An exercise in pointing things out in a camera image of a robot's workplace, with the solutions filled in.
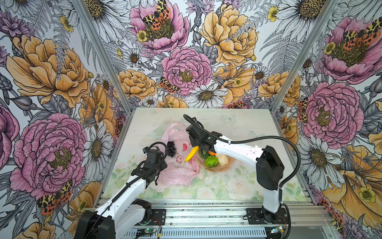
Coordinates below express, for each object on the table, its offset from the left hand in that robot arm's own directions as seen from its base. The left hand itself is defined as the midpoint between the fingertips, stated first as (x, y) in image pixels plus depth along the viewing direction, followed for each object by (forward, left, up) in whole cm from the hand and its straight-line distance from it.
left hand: (161, 166), depth 87 cm
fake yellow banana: (+4, -18, +8) cm, 20 cm away
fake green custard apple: (+1, -29, +3) cm, 29 cm away
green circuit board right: (-30, -59, -4) cm, 66 cm away
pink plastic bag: (-5, -10, +4) cm, 12 cm away
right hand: (+13, -21, +9) cm, 26 cm away
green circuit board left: (-30, +4, -5) cm, 31 cm away
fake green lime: (+6, -24, +3) cm, 25 cm away
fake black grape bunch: (+11, -5, 0) cm, 12 cm away
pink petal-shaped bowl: (-1, -33, -1) cm, 33 cm away
